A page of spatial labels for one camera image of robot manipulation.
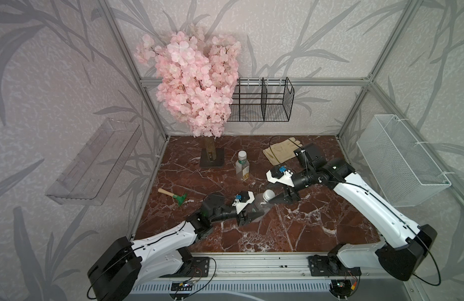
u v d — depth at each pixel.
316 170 0.53
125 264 0.40
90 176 0.68
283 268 0.75
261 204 0.66
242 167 0.98
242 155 0.87
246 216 0.64
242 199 0.61
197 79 0.61
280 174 0.55
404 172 0.60
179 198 0.93
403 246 0.39
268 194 0.64
